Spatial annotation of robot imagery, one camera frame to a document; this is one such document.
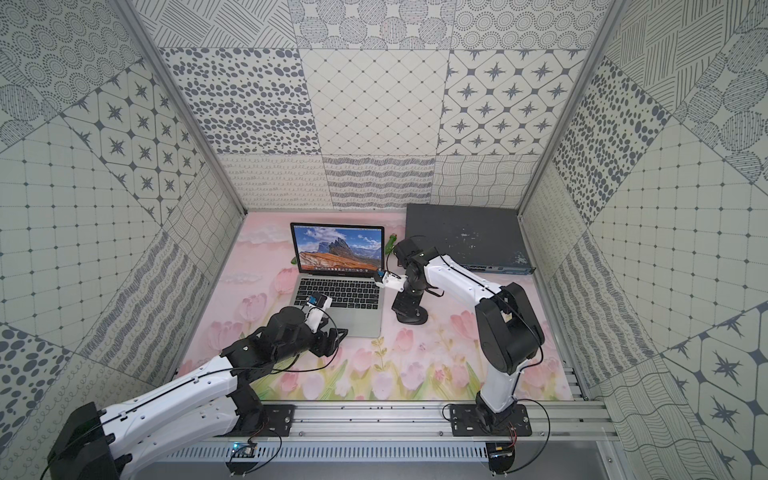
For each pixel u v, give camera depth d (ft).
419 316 2.92
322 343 2.28
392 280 2.63
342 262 3.20
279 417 2.45
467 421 2.41
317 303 2.30
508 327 1.54
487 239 3.51
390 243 2.50
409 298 2.55
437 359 2.80
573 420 2.48
